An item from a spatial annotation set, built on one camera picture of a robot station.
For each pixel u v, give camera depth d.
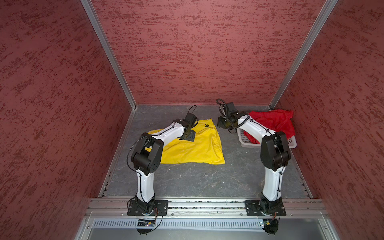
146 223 0.72
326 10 0.72
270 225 0.70
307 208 0.76
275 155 0.53
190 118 0.79
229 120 0.72
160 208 0.74
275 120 1.00
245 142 0.92
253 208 0.74
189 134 0.87
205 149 0.95
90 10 0.71
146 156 0.51
